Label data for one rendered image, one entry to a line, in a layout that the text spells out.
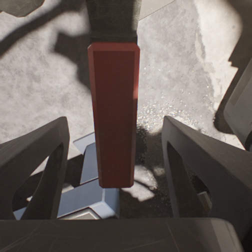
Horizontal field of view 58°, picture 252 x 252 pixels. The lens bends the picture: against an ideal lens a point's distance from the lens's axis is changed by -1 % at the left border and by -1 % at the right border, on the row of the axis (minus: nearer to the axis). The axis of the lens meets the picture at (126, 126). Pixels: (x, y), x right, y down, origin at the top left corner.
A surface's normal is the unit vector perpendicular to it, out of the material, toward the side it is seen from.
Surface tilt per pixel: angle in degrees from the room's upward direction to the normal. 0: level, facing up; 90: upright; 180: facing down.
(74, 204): 90
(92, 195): 90
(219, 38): 0
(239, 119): 90
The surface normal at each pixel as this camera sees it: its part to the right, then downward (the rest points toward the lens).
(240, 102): -0.97, -0.17
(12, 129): 0.03, 0.58
